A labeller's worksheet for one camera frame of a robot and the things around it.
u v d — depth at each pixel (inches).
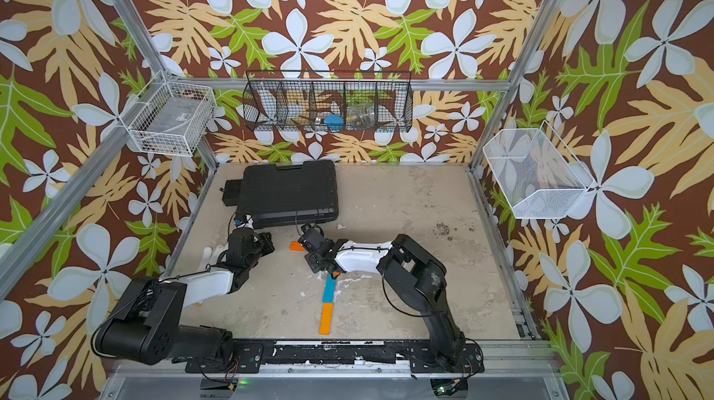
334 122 36.9
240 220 32.3
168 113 33.9
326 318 31.8
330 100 38.5
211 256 36.7
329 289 33.8
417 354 29.3
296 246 37.7
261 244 29.9
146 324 17.0
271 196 40.1
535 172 31.7
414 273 19.9
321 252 28.3
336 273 26.7
